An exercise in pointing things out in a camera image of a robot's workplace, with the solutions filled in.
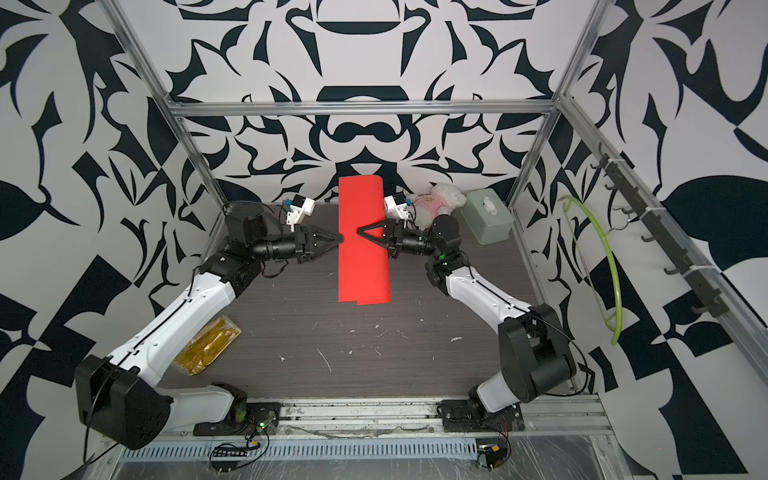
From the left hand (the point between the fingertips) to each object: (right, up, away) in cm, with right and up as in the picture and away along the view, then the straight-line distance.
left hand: (340, 236), depth 67 cm
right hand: (+5, -1, 0) cm, 5 cm away
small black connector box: (+36, -51, +4) cm, 63 cm away
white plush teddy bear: (+30, +13, +45) cm, 55 cm away
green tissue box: (+46, +7, +40) cm, 61 cm away
